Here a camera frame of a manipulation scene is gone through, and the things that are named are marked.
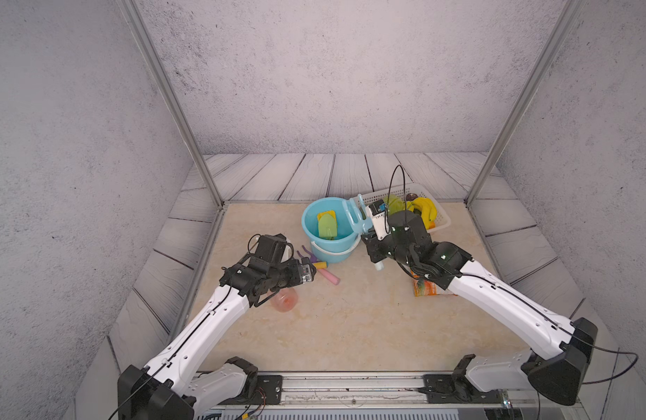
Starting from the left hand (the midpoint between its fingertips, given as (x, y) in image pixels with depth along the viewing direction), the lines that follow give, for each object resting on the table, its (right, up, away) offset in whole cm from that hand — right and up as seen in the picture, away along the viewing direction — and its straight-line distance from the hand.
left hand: (309, 273), depth 77 cm
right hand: (+16, +11, -5) cm, 20 cm away
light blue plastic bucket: (+8, +5, +12) cm, 15 cm away
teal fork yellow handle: (+3, -1, +20) cm, 20 cm away
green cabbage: (+31, +22, +25) cm, 46 cm away
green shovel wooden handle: (+5, +13, +22) cm, 27 cm away
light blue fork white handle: (+14, +16, -4) cm, 21 cm away
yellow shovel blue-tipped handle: (+5, +19, +24) cm, 31 cm away
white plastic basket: (+51, +17, +27) cm, 60 cm away
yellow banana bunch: (+44, +19, +25) cm, 54 cm away
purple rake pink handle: (-2, +2, +25) cm, 25 cm away
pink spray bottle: (-8, -11, +10) cm, 17 cm away
